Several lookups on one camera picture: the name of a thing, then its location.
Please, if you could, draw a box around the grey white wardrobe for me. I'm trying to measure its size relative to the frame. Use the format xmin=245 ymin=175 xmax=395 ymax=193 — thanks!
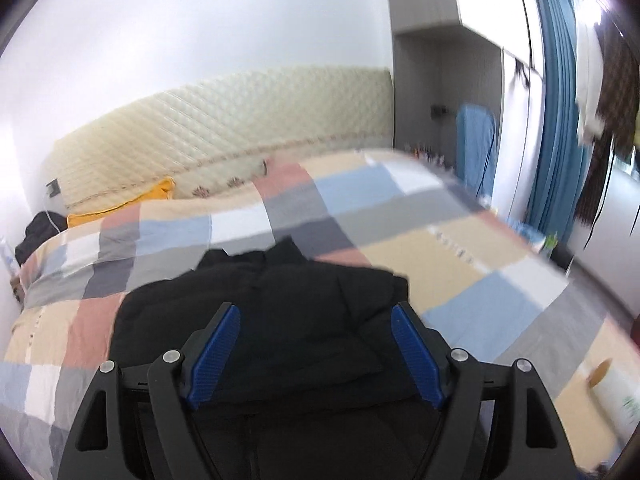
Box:
xmin=388 ymin=0 xmax=544 ymax=220

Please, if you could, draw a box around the plaid checkered duvet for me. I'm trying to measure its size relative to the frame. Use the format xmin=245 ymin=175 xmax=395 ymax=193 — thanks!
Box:
xmin=1 ymin=150 xmax=639 ymax=479

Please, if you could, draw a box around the beige floral pillow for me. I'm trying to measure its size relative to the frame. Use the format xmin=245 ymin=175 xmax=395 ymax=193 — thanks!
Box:
xmin=172 ymin=156 xmax=266 ymax=200

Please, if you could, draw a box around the blue curtain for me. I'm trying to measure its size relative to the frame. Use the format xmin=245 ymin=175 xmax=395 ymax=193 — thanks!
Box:
xmin=526 ymin=0 xmax=590 ymax=243

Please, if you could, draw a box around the black puffer jacket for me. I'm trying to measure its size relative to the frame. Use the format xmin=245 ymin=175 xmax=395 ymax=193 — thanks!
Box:
xmin=110 ymin=239 xmax=440 ymax=479

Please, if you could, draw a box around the cream quilted headboard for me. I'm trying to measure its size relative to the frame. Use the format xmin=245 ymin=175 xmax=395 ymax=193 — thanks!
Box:
xmin=46 ymin=66 xmax=394 ymax=214

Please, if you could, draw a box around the black wall socket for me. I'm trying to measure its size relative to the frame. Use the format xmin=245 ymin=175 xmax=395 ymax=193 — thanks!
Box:
xmin=46 ymin=179 xmax=61 ymax=197

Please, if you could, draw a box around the brown cardboard box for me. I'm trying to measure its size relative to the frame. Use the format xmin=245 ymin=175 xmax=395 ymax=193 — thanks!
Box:
xmin=10 ymin=275 xmax=25 ymax=304

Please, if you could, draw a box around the small green plant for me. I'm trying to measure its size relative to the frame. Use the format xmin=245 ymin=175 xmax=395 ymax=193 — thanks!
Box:
xmin=540 ymin=233 xmax=559 ymax=259

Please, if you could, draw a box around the dark hanging garment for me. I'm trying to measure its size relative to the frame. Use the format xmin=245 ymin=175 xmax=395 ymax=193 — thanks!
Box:
xmin=576 ymin=18 xmax=639 ymax=228

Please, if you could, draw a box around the white printed bag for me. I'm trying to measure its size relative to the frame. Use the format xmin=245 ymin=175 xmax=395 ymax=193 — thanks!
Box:
xmin=588 ymin=359 xmax=639 ymax=442

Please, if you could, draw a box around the yellow pillow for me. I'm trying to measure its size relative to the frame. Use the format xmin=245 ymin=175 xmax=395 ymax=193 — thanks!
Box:
xmin=67 ymin=177 xmax=176 ymax=228

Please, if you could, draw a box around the black clothes pile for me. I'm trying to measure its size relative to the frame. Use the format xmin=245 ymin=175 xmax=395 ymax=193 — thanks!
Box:
xmin=14 ymin=210 xmax=67 ymax=266

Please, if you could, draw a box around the white spray bottle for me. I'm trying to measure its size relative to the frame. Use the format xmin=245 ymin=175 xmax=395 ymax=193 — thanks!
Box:
xmin=0 ymin=237 xmax=20 ymax=276

